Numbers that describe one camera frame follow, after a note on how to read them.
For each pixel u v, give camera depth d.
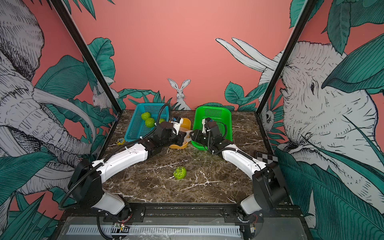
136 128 1.04
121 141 1.01
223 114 1.11
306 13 0.71
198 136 0.74
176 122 0.72
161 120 1.07
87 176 0.41
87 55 0.87
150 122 1.04
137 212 0.75
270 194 0.43
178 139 0.73
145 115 1.10
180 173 0.82
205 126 0.67
